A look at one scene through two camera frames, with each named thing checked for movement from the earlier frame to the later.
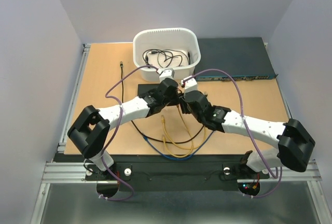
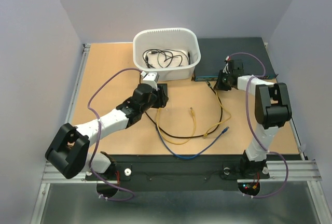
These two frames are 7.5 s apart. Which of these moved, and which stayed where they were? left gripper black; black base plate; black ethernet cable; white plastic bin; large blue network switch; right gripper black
Moved: black ethernet cable; right gripper black; left gripper black
Stayed: white plastic bin; large blue network switch; black base plate
